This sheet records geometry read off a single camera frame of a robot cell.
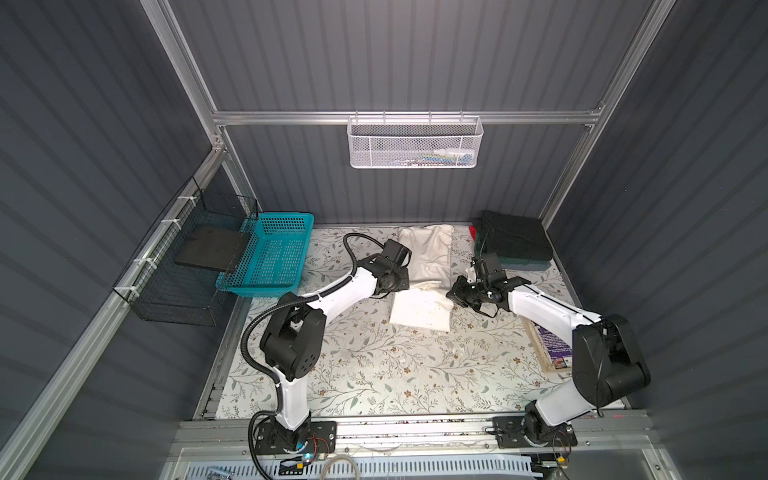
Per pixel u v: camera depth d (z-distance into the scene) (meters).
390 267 0.72
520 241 1.06
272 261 1.09
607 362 0.45
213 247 0.77
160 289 0.67
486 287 0.69
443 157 0.92
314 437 0.72
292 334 0.51
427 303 0.94
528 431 0.70
